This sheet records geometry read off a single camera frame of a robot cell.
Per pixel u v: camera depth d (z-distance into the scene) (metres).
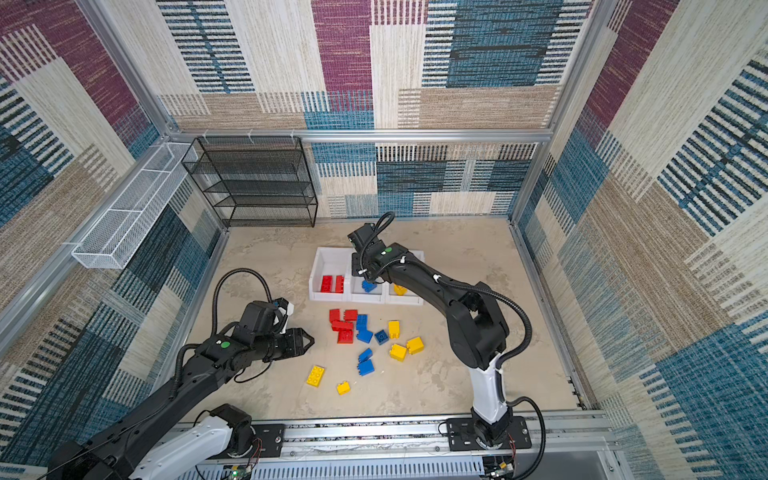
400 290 0.97
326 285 1.01
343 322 0.92
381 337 0.89
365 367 0.84
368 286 1.02
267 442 0.73
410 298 0.97
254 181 1.10
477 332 0.51
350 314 0.94
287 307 0.77
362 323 0.91
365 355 0.87
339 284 0.99
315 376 0.82
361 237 0.69
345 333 0.90
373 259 0.67
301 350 0.72
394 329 0.89
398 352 0.85
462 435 0.73
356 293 0.98
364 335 0.91
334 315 0.94
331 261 1.06
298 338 0.73
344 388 0.81
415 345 0.87
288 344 0.71
